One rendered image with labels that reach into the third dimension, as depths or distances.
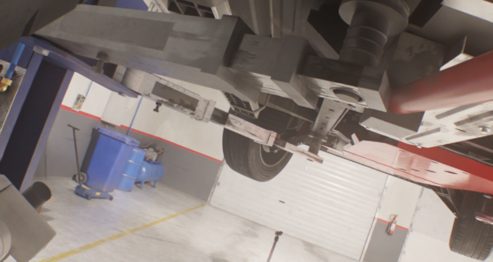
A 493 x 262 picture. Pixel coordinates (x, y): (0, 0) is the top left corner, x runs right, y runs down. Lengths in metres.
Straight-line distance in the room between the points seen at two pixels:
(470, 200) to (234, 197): 7.97
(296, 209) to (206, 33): 9.47
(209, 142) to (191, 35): 9.50
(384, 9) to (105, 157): 6.45
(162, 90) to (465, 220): 2.00
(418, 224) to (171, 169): 6.74
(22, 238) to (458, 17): 0.67
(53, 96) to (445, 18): 1.26
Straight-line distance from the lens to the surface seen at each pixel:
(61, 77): 1.47
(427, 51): 0.65
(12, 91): 1.28
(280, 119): 2.23
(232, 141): 2.49
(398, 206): 10.38
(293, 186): 9.94
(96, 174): 6.89
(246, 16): 1.03
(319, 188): 10.00
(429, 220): 10.76
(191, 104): 1.53
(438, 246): 10.93
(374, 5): 0.54
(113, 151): 6.74
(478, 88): 0.36
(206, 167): 10.06
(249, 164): 2.49
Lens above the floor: 1.35
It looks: 6 degrees up
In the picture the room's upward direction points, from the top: 20 degrees clockwise
